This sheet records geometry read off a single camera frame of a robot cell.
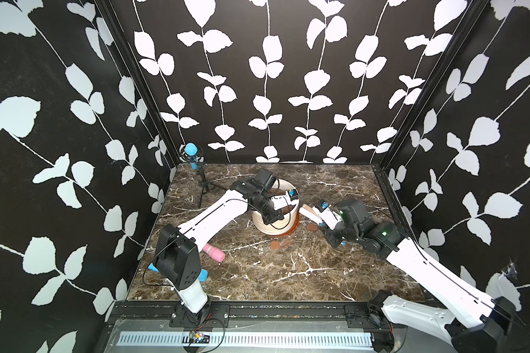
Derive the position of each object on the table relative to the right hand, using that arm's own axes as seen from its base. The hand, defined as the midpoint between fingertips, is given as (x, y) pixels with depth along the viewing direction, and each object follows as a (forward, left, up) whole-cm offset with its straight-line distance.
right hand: (320, 222), depth 76 cm
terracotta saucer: (+6, +8, -17) cm, 20 cm away
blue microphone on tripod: (+31, +52, +3) cm, 60 cm away
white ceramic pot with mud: (+5, +10, -2) cm, 12 cm away
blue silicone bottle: (-14, +42, -16) cm, 48 cm away
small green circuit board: (-32, +42, -20) cm, 56 cm away
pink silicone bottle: (-5, +40, -15) cm, 43 cm away
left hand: (+6, +14, -2) cm, 15 cm away
